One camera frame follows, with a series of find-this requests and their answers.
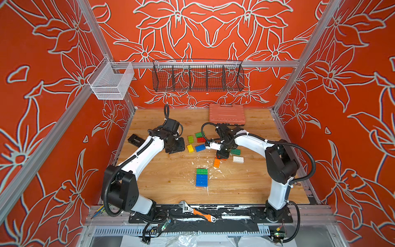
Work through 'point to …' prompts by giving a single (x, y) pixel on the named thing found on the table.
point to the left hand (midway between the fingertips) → (183, 147)
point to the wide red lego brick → (223, 159)
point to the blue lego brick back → (200, 147)
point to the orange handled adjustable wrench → (187, 209)
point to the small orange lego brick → (216, 163)
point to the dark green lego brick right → (237, 152)
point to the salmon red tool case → (229, 113)
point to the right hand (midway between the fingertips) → (219, 151)
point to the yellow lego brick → (190, 148)
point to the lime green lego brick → (191, 139)
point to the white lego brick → (238, 159)
